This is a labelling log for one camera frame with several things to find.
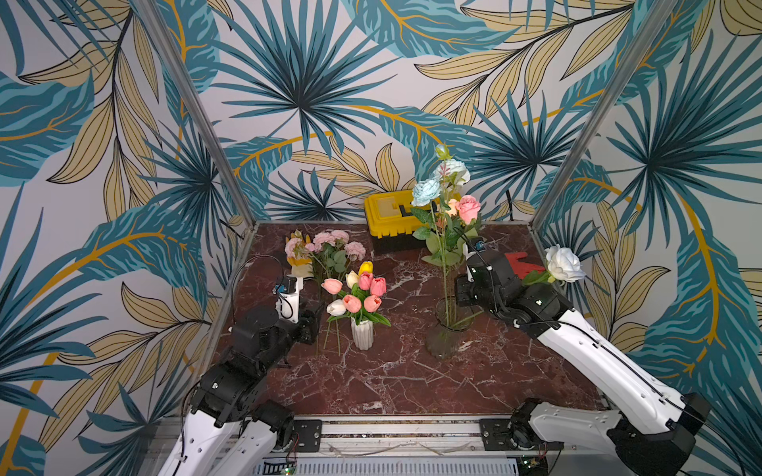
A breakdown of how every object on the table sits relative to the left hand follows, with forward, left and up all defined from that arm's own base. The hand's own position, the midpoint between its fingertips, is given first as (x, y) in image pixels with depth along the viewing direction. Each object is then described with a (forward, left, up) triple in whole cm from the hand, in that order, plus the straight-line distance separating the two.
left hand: (316, 307), depth 68 cm
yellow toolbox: (+37, -18, -8) cm, 42 cm away
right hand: (+8, -34, 0) cm, 35 cm away
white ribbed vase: (0, -10, -13) cm, 17 cm away
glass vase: (+2, -33, -19) cm, 38 cm away
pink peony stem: (+33, +15, -19) cm, 41 cm away
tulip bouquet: (+1, -11, +4) cm, 11 cm away
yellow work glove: (+28, +13, -24) cm, 39 cm away
